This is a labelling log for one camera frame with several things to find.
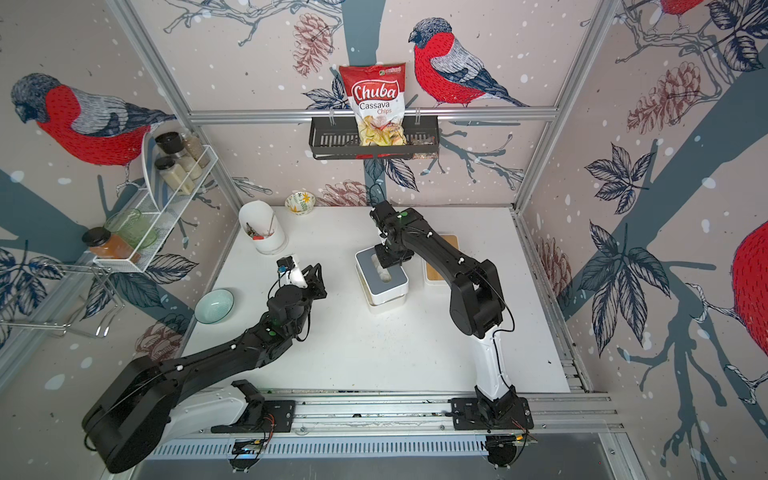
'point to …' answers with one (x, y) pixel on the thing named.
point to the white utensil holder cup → (262, 219)
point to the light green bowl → (214, 305)
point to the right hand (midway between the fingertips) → (388, 259)
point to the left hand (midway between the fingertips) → (322, 260)
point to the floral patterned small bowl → (300, 203)
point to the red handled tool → (253, 234)
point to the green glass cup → (132, 227)
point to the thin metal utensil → (269, 231)
